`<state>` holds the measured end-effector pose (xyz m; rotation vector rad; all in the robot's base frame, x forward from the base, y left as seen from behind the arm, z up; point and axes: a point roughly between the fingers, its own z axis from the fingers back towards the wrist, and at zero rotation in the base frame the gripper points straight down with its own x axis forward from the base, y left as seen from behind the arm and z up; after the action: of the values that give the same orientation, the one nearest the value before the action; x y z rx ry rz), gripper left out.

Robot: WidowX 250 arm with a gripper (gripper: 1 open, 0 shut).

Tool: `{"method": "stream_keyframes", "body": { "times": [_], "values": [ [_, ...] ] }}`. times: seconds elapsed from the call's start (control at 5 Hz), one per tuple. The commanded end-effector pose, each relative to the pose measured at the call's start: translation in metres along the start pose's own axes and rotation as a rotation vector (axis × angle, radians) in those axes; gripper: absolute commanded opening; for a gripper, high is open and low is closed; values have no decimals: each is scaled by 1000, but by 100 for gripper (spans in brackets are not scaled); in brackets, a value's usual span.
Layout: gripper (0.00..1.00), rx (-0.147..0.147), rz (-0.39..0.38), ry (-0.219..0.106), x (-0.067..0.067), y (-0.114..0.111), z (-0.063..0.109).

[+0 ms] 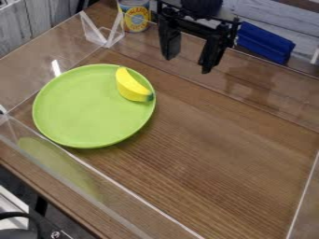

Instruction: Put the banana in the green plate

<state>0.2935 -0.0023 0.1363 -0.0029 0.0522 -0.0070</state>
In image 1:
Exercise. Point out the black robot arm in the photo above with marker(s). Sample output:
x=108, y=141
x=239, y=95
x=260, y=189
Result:
x=195, y=17

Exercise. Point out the clear acrylic enclosure wall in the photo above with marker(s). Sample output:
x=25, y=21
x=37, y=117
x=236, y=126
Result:
x=223, y=165

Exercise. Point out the yellow blue labelled can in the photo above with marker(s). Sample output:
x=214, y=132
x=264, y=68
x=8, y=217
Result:
x=136, y=14

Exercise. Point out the yellow toy banana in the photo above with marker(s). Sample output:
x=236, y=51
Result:
x=132, y=85

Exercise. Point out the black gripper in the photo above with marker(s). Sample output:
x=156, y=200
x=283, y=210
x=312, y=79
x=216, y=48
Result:
x=199, y=15

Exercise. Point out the clear acrylic corner bracket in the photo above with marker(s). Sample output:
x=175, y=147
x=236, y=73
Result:
x=103, y=36

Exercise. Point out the green round plate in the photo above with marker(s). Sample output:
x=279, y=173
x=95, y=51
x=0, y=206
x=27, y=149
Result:
x=80, y=112

